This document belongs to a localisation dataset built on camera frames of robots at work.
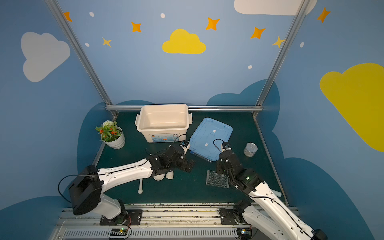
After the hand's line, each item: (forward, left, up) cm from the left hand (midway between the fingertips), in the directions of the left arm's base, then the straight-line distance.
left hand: (189, 157), depth 83 cm
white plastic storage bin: (+36, +21, -12) cm, 43 cm away
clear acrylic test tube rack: (-8, -15, -11) cm, 20 cm away
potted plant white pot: (+13, +47, +3) cm, 48 cm away
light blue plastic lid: (+20, -13, -12) cm, 27 cm away
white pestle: (-15, +27, -11) cm, 33 cm away
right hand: (-3, -18, +6) cm, 19 cm away
